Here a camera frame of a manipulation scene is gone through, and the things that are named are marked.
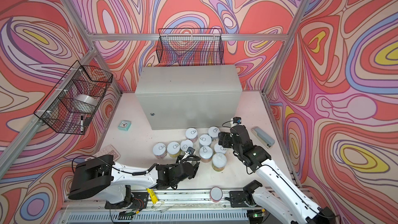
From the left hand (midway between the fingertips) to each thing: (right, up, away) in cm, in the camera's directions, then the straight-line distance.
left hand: (197, 161), depth 81 cm
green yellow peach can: (+11, +1, -3) cm, 12 cm away
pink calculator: (-51, +4, +7) cm, 52 cm away
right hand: (+15, +13, -2) cm, 20 cm away
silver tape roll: (-52, +31, -11) cm, 61 cm away
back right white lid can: (+10, +14, +10) cm, 20 cm away
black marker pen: (-54, +19, -10) cm, 58 cm away
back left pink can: (-4, +13, +10) cm, 17 cm away
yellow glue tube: (-21, -14, -8) cm, 27 cm away
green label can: (-7, +8, +5) cm, 12 cm away
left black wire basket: (-58, +30, -11) cm, 66 cm away
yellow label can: (-13, +5, +3) cm, 15 cm away
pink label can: (-21, +5, +3) cm, 22 cm away
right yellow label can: (+12, +6, +3) cm, 14 cm away
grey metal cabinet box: (-6, +37, +31) cm, 48 cm away
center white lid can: (+4, +10, +7) cm, 13 cm away
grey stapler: (+39, +11, +9) cm, 41 cm away
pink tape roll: (+9, -12, -10) cm, 18 cm away
